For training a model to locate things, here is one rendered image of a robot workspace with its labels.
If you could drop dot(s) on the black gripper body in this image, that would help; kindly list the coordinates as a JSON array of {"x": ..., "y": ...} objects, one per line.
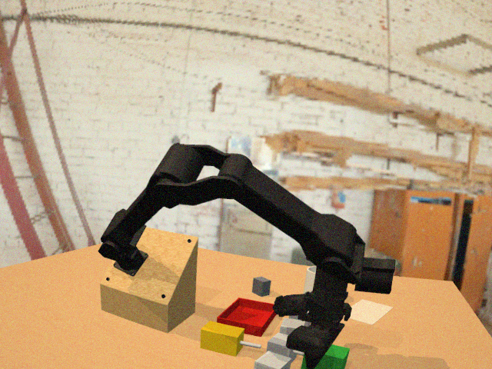
[{"x": 327, "y": 309}]

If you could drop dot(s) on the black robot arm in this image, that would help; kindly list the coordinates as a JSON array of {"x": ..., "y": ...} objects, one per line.
[{"x": 328, "y": 241}]

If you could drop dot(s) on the beige open cylinder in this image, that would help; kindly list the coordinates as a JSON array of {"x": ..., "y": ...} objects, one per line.
[{"x": 309, "y": 280}]

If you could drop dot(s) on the green block with grey pin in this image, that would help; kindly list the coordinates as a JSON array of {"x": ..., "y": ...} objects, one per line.
[{"x": 334, "y": 358}]

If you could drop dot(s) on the red tray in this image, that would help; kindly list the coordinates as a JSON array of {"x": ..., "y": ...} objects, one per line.
[{"x": 253, "y": 316}]

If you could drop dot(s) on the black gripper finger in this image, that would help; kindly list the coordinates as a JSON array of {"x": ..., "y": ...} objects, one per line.
[
  {"x": 334, "y": 332},
  {"x": 313, "y": 360}
]

